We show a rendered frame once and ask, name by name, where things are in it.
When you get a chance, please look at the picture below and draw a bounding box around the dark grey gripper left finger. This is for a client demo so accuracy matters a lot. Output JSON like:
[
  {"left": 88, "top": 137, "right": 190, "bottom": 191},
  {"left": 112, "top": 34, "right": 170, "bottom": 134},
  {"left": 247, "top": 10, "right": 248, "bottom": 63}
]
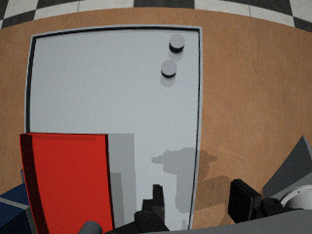
[{"left": 104, "top": 184, "right": 170, "bottom": 234}]

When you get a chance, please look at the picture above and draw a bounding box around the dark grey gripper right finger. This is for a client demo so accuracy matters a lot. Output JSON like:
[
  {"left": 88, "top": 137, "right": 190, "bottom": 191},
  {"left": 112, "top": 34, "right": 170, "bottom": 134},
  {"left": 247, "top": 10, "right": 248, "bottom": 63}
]
[{"left": 228, "top": 178, "right": 304, "bottom": 223}]

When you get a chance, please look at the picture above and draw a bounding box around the grey cylinder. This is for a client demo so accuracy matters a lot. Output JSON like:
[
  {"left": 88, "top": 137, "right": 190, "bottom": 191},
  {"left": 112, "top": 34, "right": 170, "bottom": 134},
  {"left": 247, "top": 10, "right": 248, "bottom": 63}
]
[
  {"left": 161, "top": 59, "right": 177, "bottom": 78},
  {"left": 77, "top": 220, "right": 102, "bottom": 234},
  {"left": 169, "top": 34, "right": 185, "bottom": 54}
]

